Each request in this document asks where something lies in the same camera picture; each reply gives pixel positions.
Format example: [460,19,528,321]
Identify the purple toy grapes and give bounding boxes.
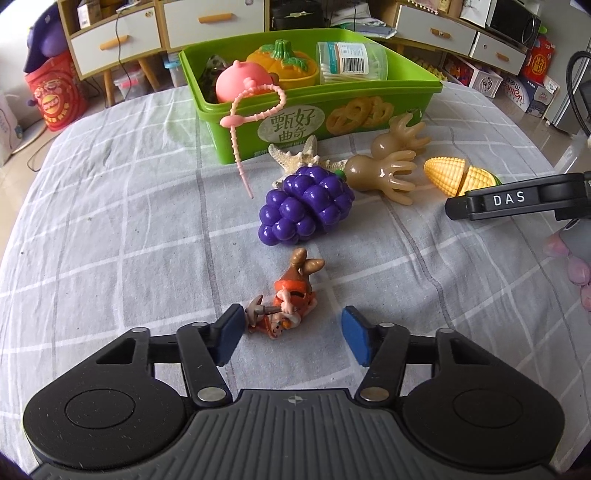
[259,166,355,245]

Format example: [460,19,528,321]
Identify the black microwave oven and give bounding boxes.
[487,0,542,45]

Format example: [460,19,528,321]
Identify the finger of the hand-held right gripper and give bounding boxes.
[444,171,591,222]

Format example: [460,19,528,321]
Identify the beige starfish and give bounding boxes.
[268,136,347,188]

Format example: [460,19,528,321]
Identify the white toy box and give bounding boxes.
[464,67,505,99]

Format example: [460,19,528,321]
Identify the pink grey plush toy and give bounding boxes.
[544,220,591,315]

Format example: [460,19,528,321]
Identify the red bag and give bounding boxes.
[25,51,89,133]

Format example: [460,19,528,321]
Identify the yellow egg carton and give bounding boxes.
[411,53,445,80]

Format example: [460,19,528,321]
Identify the yellow toy corn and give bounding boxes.
[424,157,503,197]

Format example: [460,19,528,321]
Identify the clear cotton swab container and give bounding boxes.
[316,41,389,85]

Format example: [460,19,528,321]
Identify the grey checked bedsheet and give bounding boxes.
[0,82,591,464]

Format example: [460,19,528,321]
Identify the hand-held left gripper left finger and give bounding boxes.
[95,304,245,409]

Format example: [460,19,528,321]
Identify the red gift box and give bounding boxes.
[521,36,558,85]

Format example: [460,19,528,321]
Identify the pink silicone strap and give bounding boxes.
[221,83,287,200]

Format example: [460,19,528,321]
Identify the black cable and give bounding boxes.
[566,50,591,139]

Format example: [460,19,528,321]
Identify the clear storage box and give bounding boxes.
[113,69,149,101]

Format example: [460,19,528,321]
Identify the orange toy pumpkin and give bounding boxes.
[246,39,319,84]

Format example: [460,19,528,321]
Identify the brown hand-shaped toy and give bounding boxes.
[345,150,419,206]
[372,113,432,162]

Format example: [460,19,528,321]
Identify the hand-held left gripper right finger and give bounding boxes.
[341,305,490,409]

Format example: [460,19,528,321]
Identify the white drawer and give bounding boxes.
[473,32,527,71]
[394,7,481,52]
[161,0,267,50]
[69,7,162,78]

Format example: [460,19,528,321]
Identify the purple plush toy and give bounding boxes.
[23,9,62,73]

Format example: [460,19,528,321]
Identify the pink rubber pig toy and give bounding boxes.
[215,60,280,103]

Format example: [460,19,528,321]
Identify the wooden cabinet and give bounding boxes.
[58,0,543,109]

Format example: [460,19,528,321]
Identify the green plastic box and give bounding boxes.
[179,30,443,164]

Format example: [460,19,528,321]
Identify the orange cartoon figurine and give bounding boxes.
[245,248,326,340]

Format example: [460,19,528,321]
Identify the blue lidded container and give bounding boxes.
[164,52,188,88]

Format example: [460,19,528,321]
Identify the red white cardboard box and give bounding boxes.
[501,76,551,117]

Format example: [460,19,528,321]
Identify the white plastic bag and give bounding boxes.
[0,90,26,168]

